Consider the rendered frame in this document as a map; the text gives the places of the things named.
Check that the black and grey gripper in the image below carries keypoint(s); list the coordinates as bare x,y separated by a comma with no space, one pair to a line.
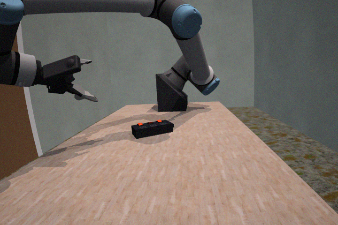
61,85

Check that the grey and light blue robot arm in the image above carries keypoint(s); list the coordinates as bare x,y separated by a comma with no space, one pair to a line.
183,20

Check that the black power strip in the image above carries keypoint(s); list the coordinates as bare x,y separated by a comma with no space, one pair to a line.
152,128

